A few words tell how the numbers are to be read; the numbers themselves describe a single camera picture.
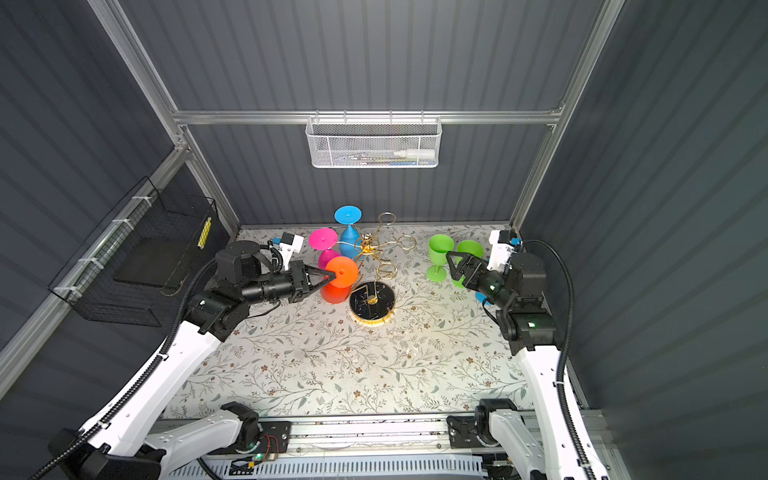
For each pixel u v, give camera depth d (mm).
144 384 413
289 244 630
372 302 963
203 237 824
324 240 769
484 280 608
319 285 621
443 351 882
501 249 616
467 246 970
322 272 650
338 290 732
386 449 726
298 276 583
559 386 426
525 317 501
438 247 965
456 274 621
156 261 770
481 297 985
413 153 929
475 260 607
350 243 868
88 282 618
